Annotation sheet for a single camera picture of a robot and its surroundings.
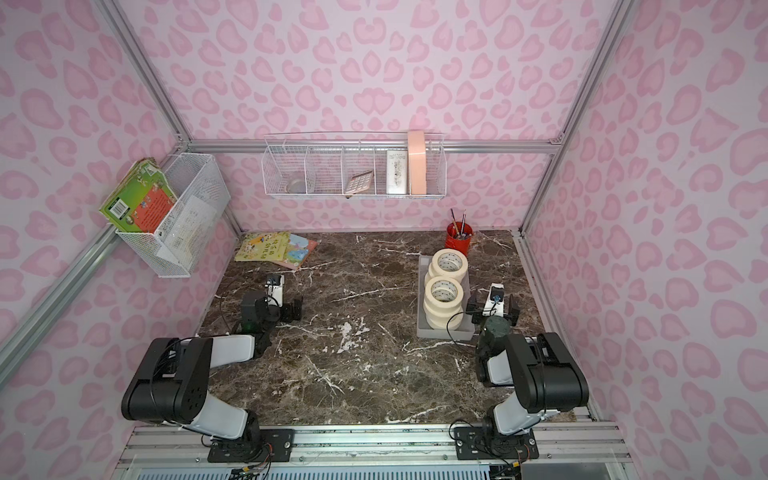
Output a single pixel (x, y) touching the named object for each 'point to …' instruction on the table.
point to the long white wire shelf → (356, 165)
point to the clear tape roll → (295, 186)
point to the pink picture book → (298, 249)
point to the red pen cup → (453, 242)
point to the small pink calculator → (359, 182)
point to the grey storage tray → (465, 331)
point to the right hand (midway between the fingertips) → (494, 290)
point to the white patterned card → (396, 172)
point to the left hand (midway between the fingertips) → (287, 291)
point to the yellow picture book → (266, 246)
